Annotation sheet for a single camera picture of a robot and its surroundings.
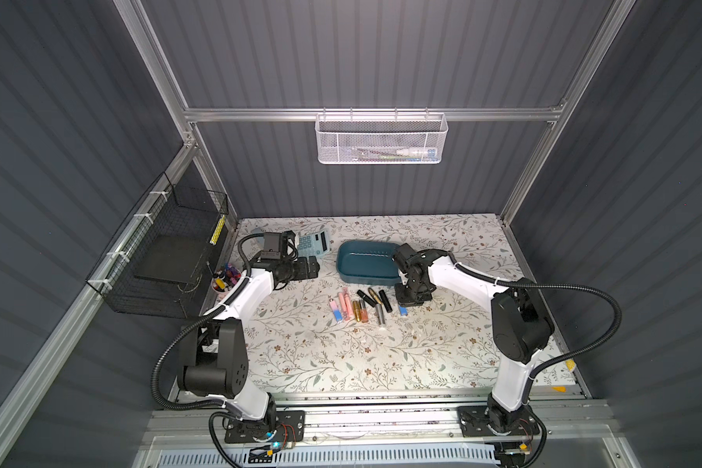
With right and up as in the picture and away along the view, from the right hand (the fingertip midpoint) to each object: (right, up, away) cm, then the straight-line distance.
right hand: (407, 303), depth 91 cm
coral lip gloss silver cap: (-13, -4, +3) cm, 14 cm away
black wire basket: (-66, +13, -19) cm, 70 cm away
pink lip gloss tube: (-19, -2, +4) cm, 20 cm away
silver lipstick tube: (-8, -4, +3) cm, 9 cm away
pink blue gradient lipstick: (-22, -4, +3) cm, 23 cm away
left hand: (-31, +11, 0) cm, 33 cm away
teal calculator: (-32, +19, +21) cm, 42 cm away
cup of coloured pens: (-56, +8, -4) cm, 57 cm away
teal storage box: (-12, +12, +17) cm, 24 cm away
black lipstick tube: (-6, 0, +6) cm, 8 cm away
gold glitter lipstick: (-16, -3, +3) cm, 16 cm away
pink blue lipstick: (-1, -3, +3) cm, 4 cm away
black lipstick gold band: (-13, +1, +6) cm, 14 cm away
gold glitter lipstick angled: (-10, +1, +6) cm, 12 cm away
